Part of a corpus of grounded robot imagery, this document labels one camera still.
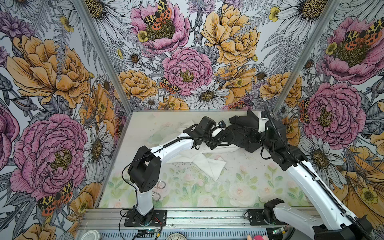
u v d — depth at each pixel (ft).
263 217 2.40
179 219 2.49
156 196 2.65
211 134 2.50
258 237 2.13
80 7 2.31
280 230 2.33
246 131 2.21
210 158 3.10
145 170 1.56
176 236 2.18
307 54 2.89
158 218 2.41
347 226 1.23
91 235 2.11
